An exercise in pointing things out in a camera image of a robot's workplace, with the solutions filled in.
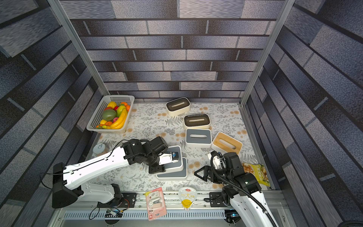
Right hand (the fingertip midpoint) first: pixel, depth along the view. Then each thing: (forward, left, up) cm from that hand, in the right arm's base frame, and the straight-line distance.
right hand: (199, 174), depth 70 cm
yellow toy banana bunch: (+34, +54, -2) cm, 64 cm away
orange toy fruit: (+51, +53, -4) cm, 74 cm away
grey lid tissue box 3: (+27, -1, -9) cm, 28 cm away
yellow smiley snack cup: (-9, +6, -3) cm, 11 cm away
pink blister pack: (-12, +22, -10) cm, 27 cm away
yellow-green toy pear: (+47, +58, -3) cm, 75 cm away
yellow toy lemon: (+54, +67, -4) cm, 86 cm away
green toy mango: (+41, +64, -2) cm, 76 cm away
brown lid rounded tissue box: (+42, -1, -9) cm, 42 cm away
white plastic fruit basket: (+38, +73, -4) cm, 83 cm away
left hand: (+3, +18, +3) cm, 18 cm away
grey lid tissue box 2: (+1, +10, -5) cm, 12 cm away
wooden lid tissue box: (+24, -19, -12) cm, 33 cm away
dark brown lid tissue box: (+55, +14, -7) cm, 57 cm away
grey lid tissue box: (+2, +12, +6) cm, 14 cm away
